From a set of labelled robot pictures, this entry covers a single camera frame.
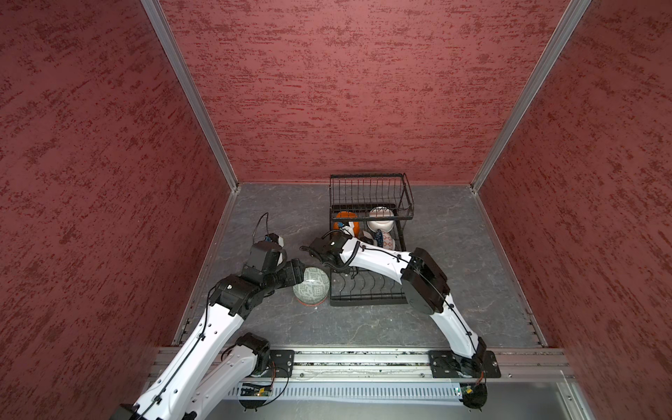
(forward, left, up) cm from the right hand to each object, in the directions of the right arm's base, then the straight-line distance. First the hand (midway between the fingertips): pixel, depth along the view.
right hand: (367, 247), depth 90 cm
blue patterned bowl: (+1, -7, +2) cm, 8 cm away
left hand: (-13, +23, +8) cm, 28 cm away
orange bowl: (+15, +7, 0) cm, 17 cm away
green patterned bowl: (-13, +18, -4) cm, 23 cm away
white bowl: (+12, -6, +1) cm, 14 cm away
